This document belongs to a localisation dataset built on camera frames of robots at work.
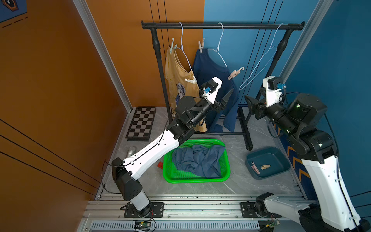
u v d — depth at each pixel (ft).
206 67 2.44
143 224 2.34
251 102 1.55
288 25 1.84
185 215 2.38
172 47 2.48
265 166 2.84
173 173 2.79
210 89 1.44
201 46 2.49
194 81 2.08
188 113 1.44
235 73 1.96
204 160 2.73
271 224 2.28
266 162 2.96
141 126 3.46
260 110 1.51
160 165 2.81
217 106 1.63
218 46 2.07
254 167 2.80
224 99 1.63
